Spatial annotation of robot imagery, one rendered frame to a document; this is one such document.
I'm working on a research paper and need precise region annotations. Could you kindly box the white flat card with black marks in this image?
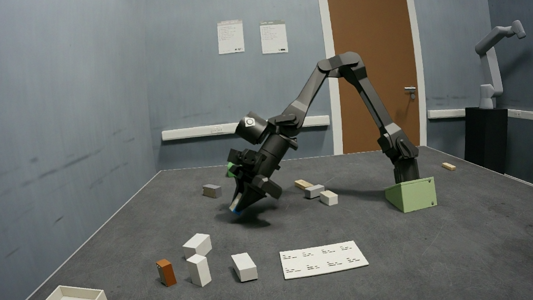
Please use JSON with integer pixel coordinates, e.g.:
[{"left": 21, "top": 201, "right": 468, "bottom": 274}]
[{"left": 280, "top": 241, "right": 369, "bottom": 280}]

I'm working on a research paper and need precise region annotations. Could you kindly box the blue rectangular block with black label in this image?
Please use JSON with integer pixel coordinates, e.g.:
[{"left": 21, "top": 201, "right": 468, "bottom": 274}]
[{"left": 229, "top": 192, "right": 243, "bottom": 216}]

